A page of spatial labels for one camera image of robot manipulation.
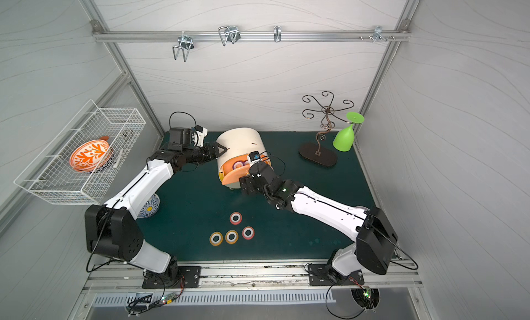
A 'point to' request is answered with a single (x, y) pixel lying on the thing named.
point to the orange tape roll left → (216, 238)
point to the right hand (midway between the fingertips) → (249, 175)
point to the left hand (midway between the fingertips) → (222, 151)
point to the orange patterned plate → (89, 154)
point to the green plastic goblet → (344, 140)
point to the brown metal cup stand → (308, 152)
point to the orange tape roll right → (231, 236)
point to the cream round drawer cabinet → (241, 141)
